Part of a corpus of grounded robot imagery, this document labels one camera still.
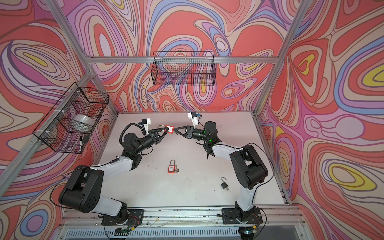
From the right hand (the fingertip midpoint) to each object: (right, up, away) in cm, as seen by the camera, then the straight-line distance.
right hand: (175, 133), depth 78 cm
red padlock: (-2, +2, -2) cm, 4 cm away
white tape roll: (-44, +5, -8) cm, 45 cm away
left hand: (-3, +1, -2) cm, 4 cm away
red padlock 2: (-4, -22, +10) cm, 24 cm away
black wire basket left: (-50, +4, -9) cm, 51 cm away
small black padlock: (+27, -30, +6) cm, 41 cm away
